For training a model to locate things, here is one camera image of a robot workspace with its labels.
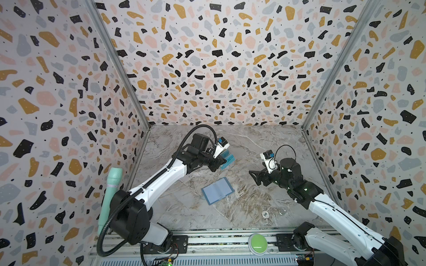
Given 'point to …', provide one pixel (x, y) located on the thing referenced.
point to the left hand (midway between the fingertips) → (227, 158)
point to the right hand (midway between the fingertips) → (257, 165)
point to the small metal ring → (282, 211)
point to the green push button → (257, 244)
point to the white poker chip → (265, 214)
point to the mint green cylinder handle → (113, 179)
